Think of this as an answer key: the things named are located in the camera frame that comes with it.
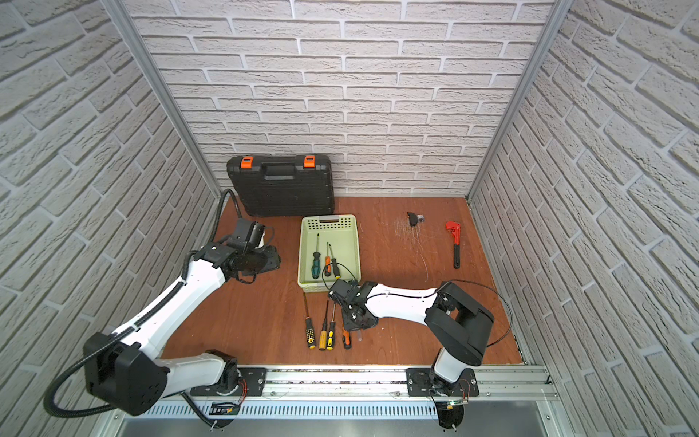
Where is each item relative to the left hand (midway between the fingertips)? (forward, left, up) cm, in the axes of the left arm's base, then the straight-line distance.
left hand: (280, 255), depth 81 cm
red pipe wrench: (+21, -64, -13) cm, 68 cm away
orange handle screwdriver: (-21, -21, -14) cm, 32 cm away
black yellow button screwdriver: (-19, -16, -14) cm, 29 cm away
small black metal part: (+27, -49, -13) cm, 57 cm away
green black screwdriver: (+3, -9, -13) cm, 17 cm away
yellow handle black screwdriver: (-19, -14, -15) cm, 28 cm away
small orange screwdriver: (+6, -13, -15) cm, 21 cm away
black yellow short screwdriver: (+4, -16, -14) cm, 22 cm away
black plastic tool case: (+31, +5, 0) cm, 32 cm away
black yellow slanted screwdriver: (-19, -9, -14) cm, 25 cm away
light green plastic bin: (+12, -13, -15) cm, 23 cm away
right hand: (-15, -24, -17) cm, 33 cm away
